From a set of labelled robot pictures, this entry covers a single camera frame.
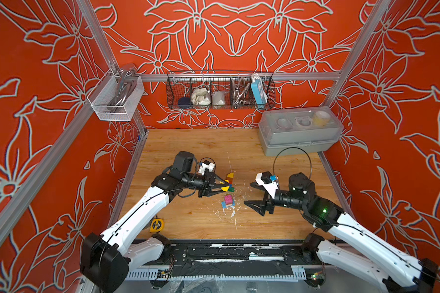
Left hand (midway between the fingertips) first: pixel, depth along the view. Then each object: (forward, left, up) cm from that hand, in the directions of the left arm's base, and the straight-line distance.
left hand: (227, 187), depth 66 cm
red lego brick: (+15, -2, -23) cm, 28 cm away
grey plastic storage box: (+42, -39, -9) cm, 58 cm away
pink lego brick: (+4, -1, -20) cm, 20 cm away
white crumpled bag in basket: (+47, +16, +7) cm, 50 cm away
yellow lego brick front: (+19, -2, -23) cm, 29 cm away
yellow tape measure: (-9, +30, -24) cm, 39 cm away
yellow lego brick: (0, +1, -1) cm, 1 cm away
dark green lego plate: (+12, -3, -25) cm, 28 cm away
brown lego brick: (+17, -2, -24) cm, 30 cm away
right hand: (-2, -7, -1) cm, 8 cm away
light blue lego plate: (+2, +1, -24) cm, 24 cm away
